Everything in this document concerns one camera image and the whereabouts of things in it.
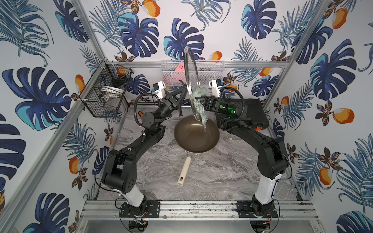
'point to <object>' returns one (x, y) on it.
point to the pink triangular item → (179, 74)
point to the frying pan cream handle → (191, 139)
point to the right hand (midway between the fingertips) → (194, 101)
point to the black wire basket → (103, 94)
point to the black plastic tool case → (255, 111)
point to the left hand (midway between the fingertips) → (186, 88)
